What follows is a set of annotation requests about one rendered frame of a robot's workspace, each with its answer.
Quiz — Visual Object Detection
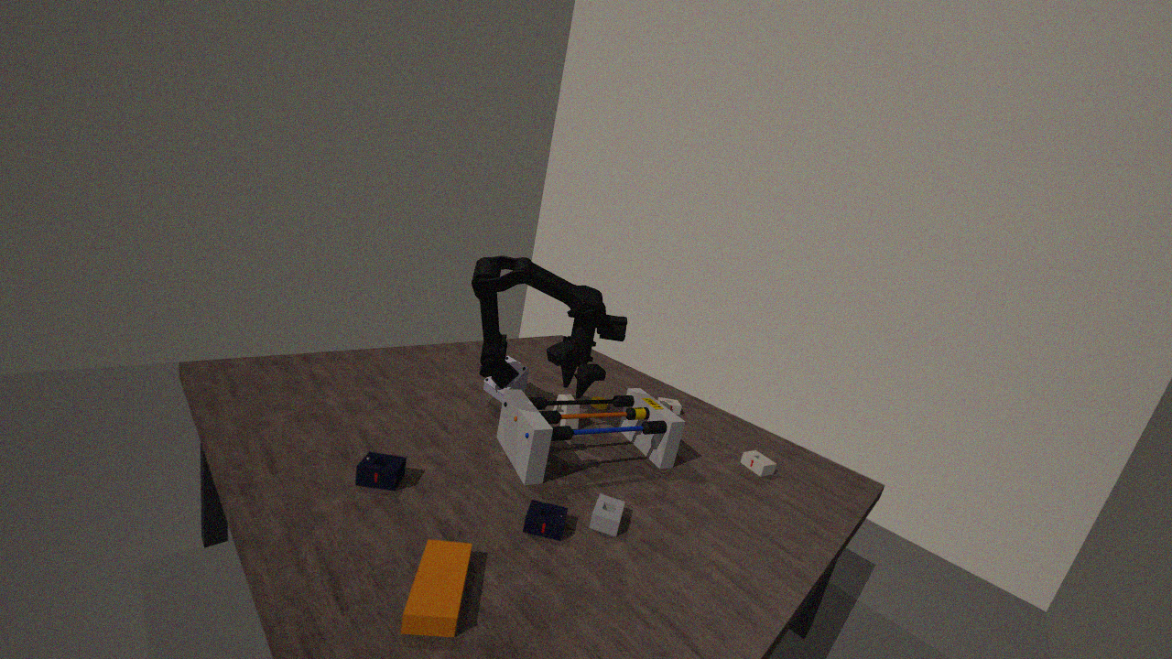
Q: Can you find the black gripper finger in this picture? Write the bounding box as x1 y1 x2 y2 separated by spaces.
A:
574 373 594 399
560 362 577 387

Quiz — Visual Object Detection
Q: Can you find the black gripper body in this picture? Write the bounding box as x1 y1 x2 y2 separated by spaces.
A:
568 334 606 381

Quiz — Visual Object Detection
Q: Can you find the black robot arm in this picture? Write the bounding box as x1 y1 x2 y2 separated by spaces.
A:
472 254 627 389

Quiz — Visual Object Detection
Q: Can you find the orange rectangular block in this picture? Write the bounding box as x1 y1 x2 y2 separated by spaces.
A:
401 541 472 637

